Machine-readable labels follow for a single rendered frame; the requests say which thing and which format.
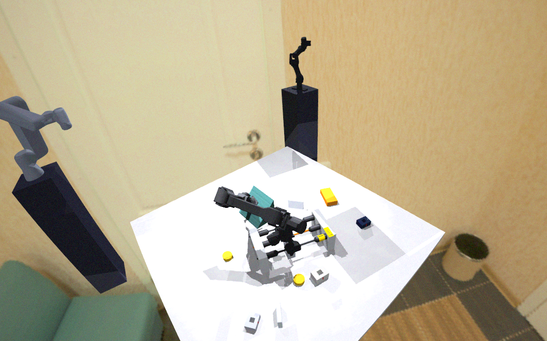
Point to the orange rectangular block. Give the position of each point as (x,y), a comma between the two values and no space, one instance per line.
(328,196)

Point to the yellow disc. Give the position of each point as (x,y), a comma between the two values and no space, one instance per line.
(227,256)
(299,279)

